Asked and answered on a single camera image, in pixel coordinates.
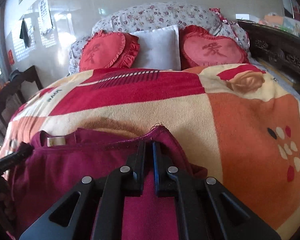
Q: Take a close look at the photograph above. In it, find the maroon fleece sweater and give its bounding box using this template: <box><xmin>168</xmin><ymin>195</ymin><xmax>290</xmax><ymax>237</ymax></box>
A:
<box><xmin>5</xmin><ymin>125</ymin><xmax>208</xmax><ymax>240</ymax></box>

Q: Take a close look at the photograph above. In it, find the dark wooden side table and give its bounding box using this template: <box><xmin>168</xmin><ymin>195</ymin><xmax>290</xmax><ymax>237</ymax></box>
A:
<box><xmin>0</xmin><ymin>65</ymin><xmax>43</xmax><ymax>128</ymax></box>

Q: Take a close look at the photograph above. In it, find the patterned orange red blanket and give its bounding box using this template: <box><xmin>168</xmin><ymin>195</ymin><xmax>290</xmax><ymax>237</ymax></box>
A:
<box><xmin>0</xmin><ymin>64</ymin><xmax>300</xmax><ymax>239</ymax></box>

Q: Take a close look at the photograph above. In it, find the left red heart cushion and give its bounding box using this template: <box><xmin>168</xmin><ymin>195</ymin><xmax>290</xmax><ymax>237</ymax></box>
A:
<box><xmin>79</xmin><ymin>30</ymin><xmax>140</xmax><ymax>72</ymax></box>

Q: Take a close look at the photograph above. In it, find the red heart cushion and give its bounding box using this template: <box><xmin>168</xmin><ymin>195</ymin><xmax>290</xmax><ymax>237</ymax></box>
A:
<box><xmin>179</xmin><ymin>25</ymin><xmax>249</xmax><ymax>70</ymax></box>
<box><xmin>79</xmin><ymin>30</ymin><xmax>140</xmax><ymax>72</ymax></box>

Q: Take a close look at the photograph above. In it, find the right red heart cushion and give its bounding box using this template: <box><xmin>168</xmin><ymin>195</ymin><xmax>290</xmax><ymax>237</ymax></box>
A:
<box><xmin>179</xmin><ymin>25</ymin><xmax>249</xmax><ymax>70</ymax></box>

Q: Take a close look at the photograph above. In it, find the white square pillow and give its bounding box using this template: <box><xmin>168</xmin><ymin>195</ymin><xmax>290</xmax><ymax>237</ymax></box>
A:
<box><xmin>132</xmin><ymin>25</ymin><xmax>181</xmax><ymax>71</ymax></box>

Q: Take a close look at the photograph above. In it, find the dark carved wooden headboard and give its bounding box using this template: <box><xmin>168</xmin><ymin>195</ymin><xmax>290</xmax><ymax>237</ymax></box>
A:
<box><xmin>237</xmin><ymin>20</ymin><xmax>300</xmax><ymax>94</ymax></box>

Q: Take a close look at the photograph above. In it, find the dark garment hanging on wall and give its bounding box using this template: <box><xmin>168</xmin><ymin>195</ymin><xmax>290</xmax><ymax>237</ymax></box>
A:
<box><xmin>19</xmin><ymin>18</ymin><xmax>31</xmax><ymax>48</ymax></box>

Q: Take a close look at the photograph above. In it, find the white wall calendar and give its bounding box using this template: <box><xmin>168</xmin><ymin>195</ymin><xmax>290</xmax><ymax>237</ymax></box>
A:
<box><xmin>38</xmin><ymin>0</ymin><xmax>53</xmax><ymax>36</ymax></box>

